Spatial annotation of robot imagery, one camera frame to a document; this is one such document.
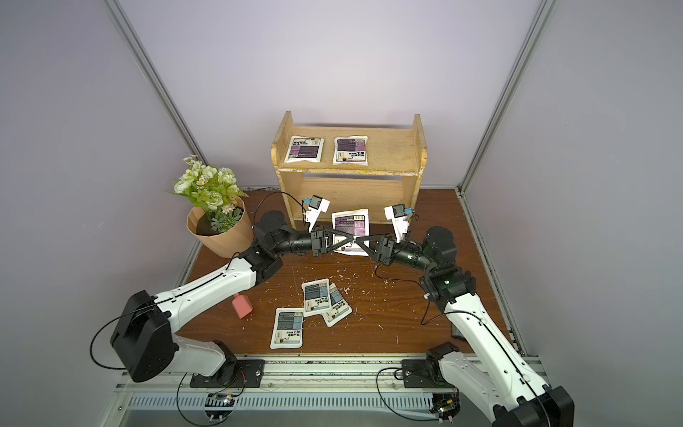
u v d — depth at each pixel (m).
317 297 0.86
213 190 0.83
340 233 0.64
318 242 0.61
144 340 0.41
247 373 0.73
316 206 0.62
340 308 0.85
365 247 0.63
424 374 0.72
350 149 0.70
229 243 0.87
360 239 0.64
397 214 0.61
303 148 0.71
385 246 0.59
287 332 0.80
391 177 1.17
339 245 0.64
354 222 0.65
